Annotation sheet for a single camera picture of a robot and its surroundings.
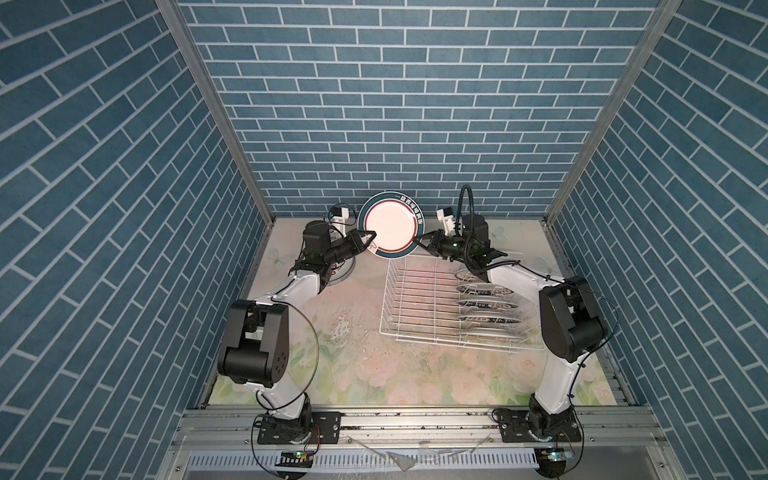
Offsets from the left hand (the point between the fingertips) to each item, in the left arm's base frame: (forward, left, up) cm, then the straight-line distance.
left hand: (376, 234), depth 85 cm
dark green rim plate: (+4, -6, +2) cm, 8 cm away
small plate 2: (-12, -35, -20) cm, 42 cm away
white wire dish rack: (-9, -18, -21) cm, 29 cm away
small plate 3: (-17, -35, -20) cm, 44 cm away
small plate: (-7, -35, -20) cm, 40 cm away
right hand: (0, -10, -1) cm, 10 cm away
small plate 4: (-25, -31, -11) cm, 41 cm away
